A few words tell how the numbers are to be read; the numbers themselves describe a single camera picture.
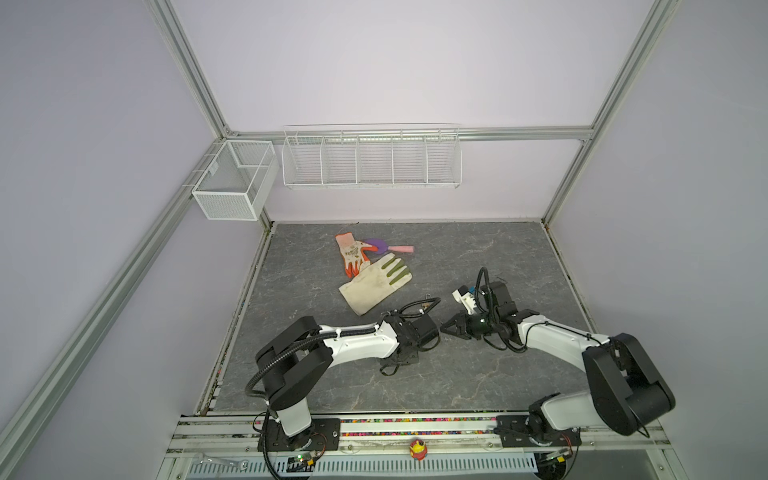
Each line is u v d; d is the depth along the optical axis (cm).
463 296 83
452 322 81
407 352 63
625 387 43
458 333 77
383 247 112
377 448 73
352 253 109
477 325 75
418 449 67
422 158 107
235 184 101
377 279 103
